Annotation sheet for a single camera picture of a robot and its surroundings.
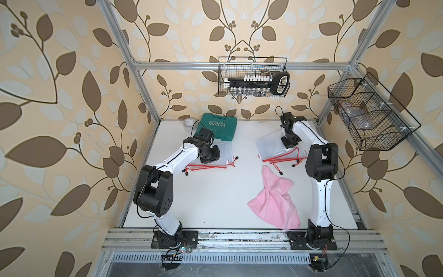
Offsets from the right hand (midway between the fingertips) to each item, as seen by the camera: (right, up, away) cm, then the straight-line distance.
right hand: (294, 144), depth 100 cm
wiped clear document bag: (-12, -3, +4) cm, 13 cm away
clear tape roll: (-65, +13, +17) cm, 68 cm away
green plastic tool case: (-42, +10, +11) cm, 44 cm away
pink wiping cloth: (-16, -29, -16) cm, 37 cm away
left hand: (-45, -5, -11) cm, 47 cm away
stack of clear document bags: (-40, -8, +2) cm, 41 cm away
